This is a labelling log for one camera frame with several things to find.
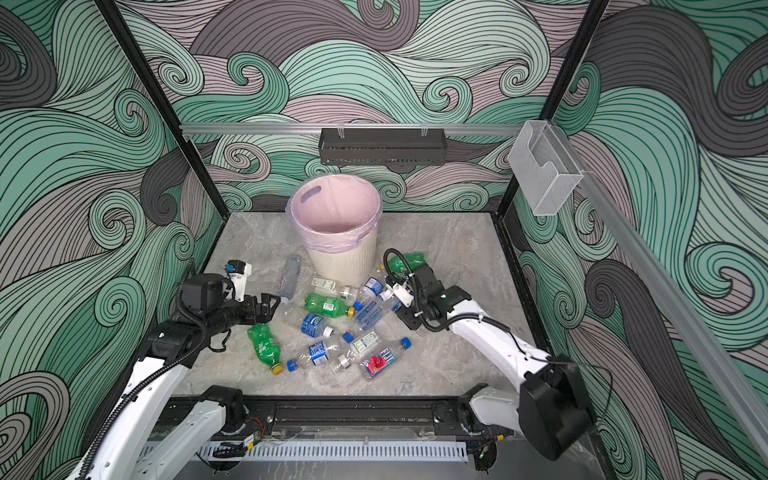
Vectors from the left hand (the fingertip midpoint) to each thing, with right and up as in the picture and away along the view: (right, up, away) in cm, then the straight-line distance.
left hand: (265, 295), depth 74 cm
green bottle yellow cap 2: (-2, -16, +5) cm, 17 cm away
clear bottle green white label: (+24, -15, +6) cm, 29 cm away
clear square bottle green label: (+14, -1, +18) cm, 23 cm away
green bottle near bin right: (+40, +7, +28) cm, 50 cm away
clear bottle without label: (-2, 0, +24) cm, 24 cm away
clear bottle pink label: (+30, -18, +4) cm, 35 cm away
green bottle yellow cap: (+13, -6, +14) cm, 20 cm away
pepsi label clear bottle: (+12, -17, +5) cm, 22 cm away
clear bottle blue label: (+9, -10, +9) cm, 17 cm away
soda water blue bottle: (+28, -10, +14) cm, 33 cm away
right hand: (+38, -5, +10) cm, 39 cm away
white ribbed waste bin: (+19, +5, +16) cm, 25 cm away
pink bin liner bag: (+14, +23, +27) cm, 38 cm away
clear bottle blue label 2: (+26, -2, +18) cm, 32 cm away
